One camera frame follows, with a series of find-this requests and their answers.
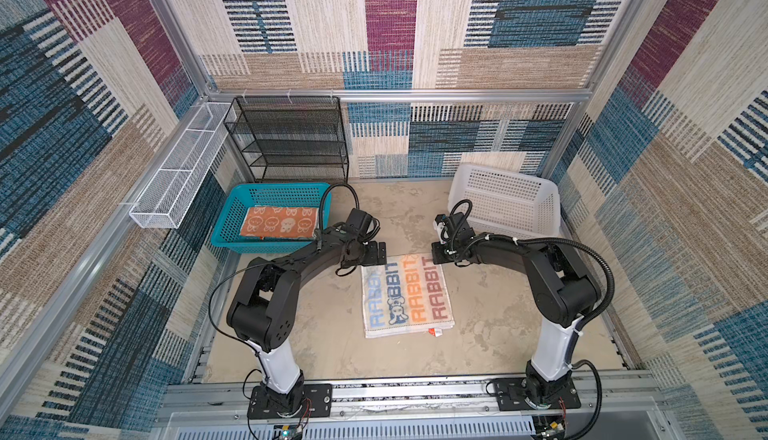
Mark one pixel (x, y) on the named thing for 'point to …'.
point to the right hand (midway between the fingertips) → (437, 255)
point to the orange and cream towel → (280, 222)
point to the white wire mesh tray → (167, 199)
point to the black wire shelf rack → (291, 139)
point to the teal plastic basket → (226, 234)
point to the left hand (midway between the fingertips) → (374, 254)
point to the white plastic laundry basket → (506, 202)
